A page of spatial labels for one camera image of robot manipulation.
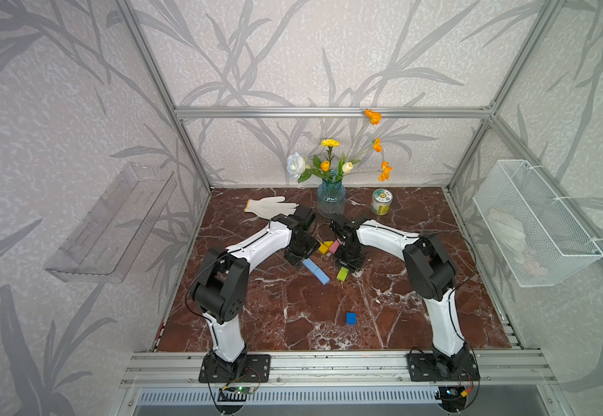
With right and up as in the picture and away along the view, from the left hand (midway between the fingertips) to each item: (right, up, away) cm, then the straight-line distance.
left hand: (315, 254), depth 90 cm
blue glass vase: (+6, +20, +12) cm, 24 cm away
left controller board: (-22, -36, -18) cm, 46 cm away
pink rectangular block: (+7, +1, +7) cm, 10 cm away
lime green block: (+10, -7, +1) cm, 12 cm away
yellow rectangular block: (+3, +1, +10) cm, 10 cm away
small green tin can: (+27, +19, +15) cm, 36 cm away
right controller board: (+39, -37, -19) cm, 57 cm away
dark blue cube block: (+12, -19, -9) cm, 24 cm away
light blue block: (+1, -7, +3) cm, 8 cm away
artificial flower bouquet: (+6, +31, +8) cm, 33 cm away
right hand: (+8, -6, +5) cm, 11 cm away
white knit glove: (-21, +17, +23) cm, 35 cm away
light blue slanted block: (+4, -9, +1) cm, 10 cm away
